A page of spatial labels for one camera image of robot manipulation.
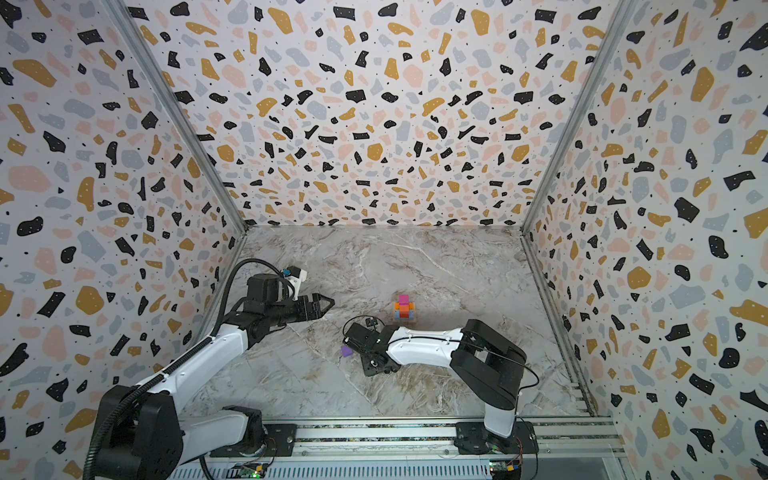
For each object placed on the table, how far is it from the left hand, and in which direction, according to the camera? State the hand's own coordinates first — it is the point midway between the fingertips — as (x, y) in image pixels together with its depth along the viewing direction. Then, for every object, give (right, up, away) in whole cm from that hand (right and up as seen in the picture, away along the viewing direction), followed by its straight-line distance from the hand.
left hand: (323, 300), depth 83 cm
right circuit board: (+47, -39, -11) cm, 62 cm away
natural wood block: (+26, -8, +12) cm, 29 cm away
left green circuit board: (-14, -38, -13) cm, 43 cm away
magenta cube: (+23, -2, +14) cm, 27 cm away
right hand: (+12, -18, +2) cm, 22 cm away
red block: (+23, -6, +9) cm, 25 cm away
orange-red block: (+23, -4, +8) cm, 24 cm away
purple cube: (+5, -16, +6) cm, 18 cm away
